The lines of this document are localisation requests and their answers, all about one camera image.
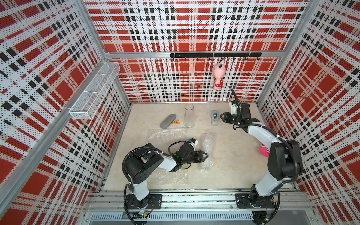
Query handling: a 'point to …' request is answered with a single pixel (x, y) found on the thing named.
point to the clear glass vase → (189, 119)
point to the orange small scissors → (176, 122)
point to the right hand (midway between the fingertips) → (224, 115)
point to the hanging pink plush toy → (219, 71)
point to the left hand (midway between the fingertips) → (207, 156)
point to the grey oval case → (168, 121)
